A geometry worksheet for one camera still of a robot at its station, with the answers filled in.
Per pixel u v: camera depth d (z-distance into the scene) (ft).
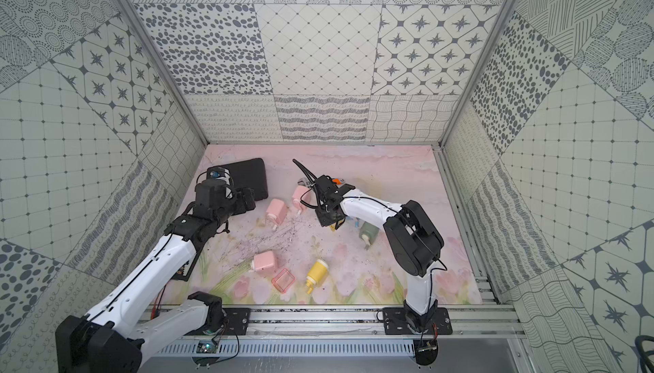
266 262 2.58
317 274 2.51
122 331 1.32
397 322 2.39
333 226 2.57
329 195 2.25
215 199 2.00
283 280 2.67
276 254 2.73
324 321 2.50
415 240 1.58
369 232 2.80
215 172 2.28
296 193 3.13
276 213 2.96
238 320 2.42
